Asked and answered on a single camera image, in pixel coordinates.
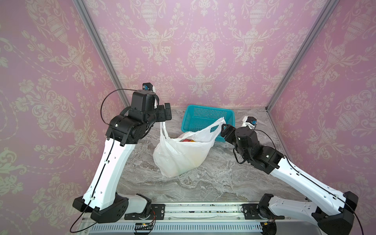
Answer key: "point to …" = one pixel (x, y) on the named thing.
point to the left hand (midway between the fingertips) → (161, 108)
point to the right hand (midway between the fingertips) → (227, 128)
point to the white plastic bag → (175, 156)
